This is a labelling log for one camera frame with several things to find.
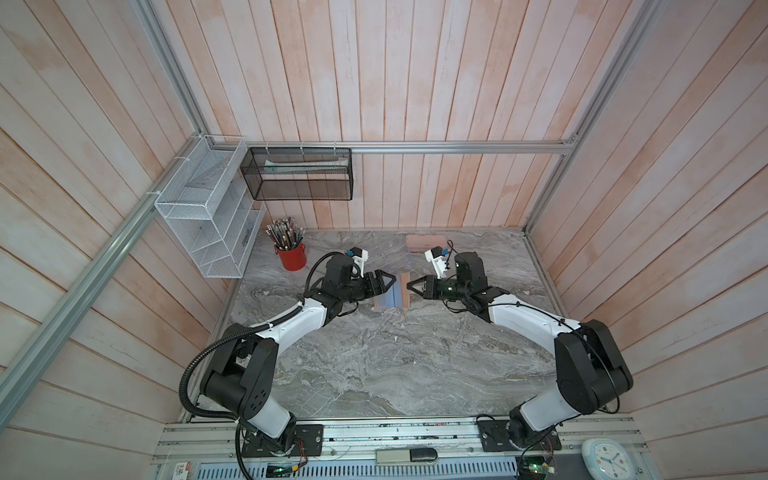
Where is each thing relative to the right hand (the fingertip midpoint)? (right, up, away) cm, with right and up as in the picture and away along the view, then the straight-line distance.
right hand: (408, 284), depth 85 cm
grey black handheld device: (-2, -39, -17) cm, 42 cm away
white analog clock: (+45, -40, -16) cm, 62 cm away
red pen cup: (-39, +7, +22) cm, 46 cm away
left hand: (-6, 0, +1) cm, 6 cm away
